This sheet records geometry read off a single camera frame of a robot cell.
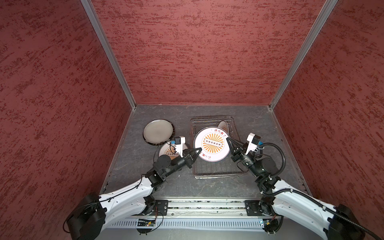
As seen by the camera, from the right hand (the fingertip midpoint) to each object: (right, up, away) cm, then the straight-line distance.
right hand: (225, 141), depth 68 cm
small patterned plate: (-6, 0, 0) cm, 6 cm away
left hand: (-11, -6, +2) cm, 12 cm away
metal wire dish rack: (+6, -19, +21) cm, 29 cm away
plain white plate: (-42, +2, +38) cm, 57 cm away
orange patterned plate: (-25, -3, -3) cm, 25 cm away
